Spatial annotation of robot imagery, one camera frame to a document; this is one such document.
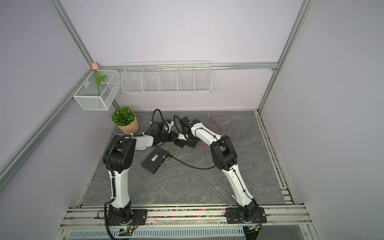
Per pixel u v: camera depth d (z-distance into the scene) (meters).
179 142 0.99
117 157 0.56
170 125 0.96
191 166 0.91
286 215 0.76
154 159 0.91
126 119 0.98
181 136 0.93
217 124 1.12
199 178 0.86
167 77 0.98
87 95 0.81
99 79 0.91
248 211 0.64
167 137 0.93
